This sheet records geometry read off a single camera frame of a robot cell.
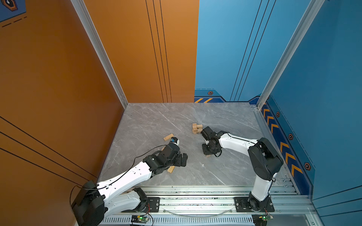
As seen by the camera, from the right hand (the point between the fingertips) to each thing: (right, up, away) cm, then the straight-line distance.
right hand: (205, 152), depth 93 cm
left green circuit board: (-36, -29, -22) cm, 51 cm away
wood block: (-5, +13, +9) cm, 17 cm away
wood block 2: (-22, -8, -8) cm, 25 cm away
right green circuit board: (+25, -28, -23) cm, 44 cm away
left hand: (-15, +1, -12) cm, 19 cm away
